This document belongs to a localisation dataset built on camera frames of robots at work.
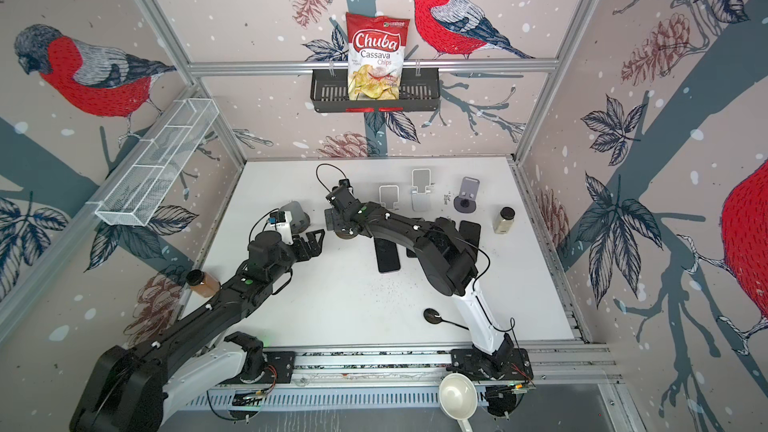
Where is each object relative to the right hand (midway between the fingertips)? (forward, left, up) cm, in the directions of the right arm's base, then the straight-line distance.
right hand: (338, 220), depth 96 cm
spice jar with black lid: (+1, -54, 0) cm, 54 cm away
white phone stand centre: (+9, -16, +2) cm, 19 cm away
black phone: (-9, -16, -5) cm, 20 cm away
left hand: (-10, +4, +8) cm, 14 cm away
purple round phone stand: (+13, -44, -4) cm, 46 cm away
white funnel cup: (-45, -36, -8) cm, 58 cm away
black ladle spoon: (-27, -30, -6) cm, 41 cm away
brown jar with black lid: (-24, +33, +3) cm, 41 cm away
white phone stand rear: (+14, -27, -1) cm, 31 cm away
